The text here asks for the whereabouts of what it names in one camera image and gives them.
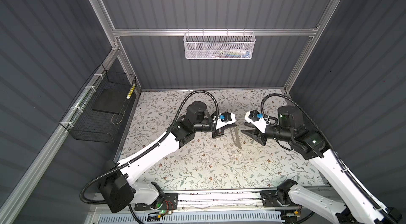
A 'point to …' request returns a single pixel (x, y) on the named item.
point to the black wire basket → (97, 113)
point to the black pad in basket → (111, 101)
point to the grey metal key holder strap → (236, 136)
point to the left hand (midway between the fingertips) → (234, 121)
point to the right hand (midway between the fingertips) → (246, 127)
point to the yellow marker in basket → (131, 91)
